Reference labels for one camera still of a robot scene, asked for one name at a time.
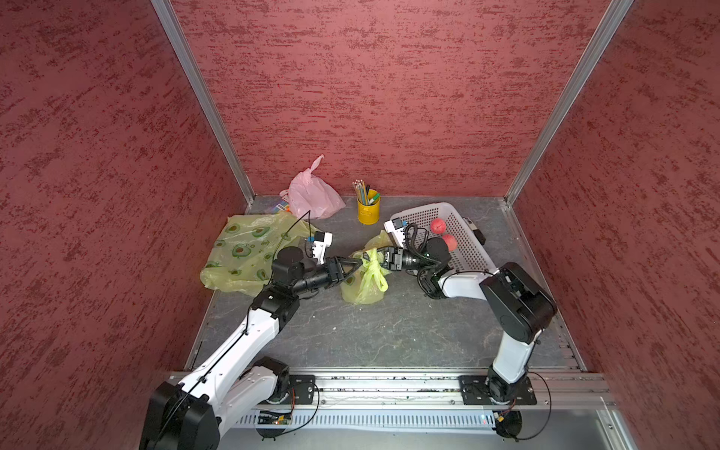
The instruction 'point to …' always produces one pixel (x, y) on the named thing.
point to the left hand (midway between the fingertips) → (360, 270)
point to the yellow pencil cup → (369, 215)
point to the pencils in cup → (363, 192)
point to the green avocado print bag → (243, 258)
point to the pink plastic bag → (309, 197)
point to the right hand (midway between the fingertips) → (364, 261)
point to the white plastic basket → (471, 262)
